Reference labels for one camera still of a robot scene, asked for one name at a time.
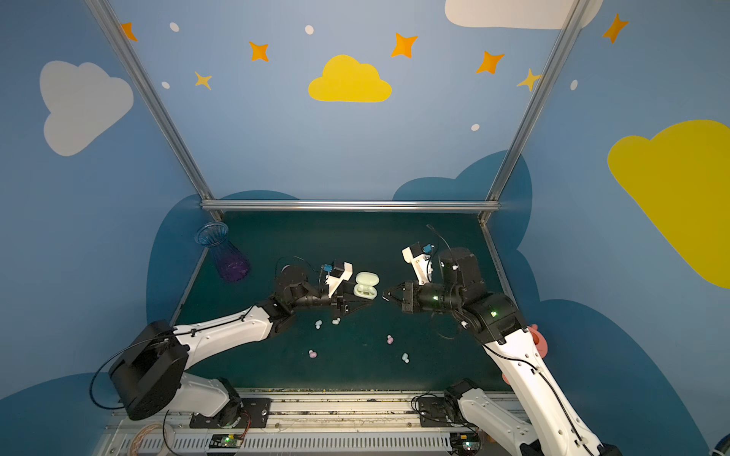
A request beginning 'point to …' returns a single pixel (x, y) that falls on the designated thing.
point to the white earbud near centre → (336, 322)
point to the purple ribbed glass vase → (231, 263)
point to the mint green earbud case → (366, 285)
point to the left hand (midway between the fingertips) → (373, 296)
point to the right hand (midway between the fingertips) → (391, 290)
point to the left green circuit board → (226, 441)
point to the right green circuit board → (465, 444)
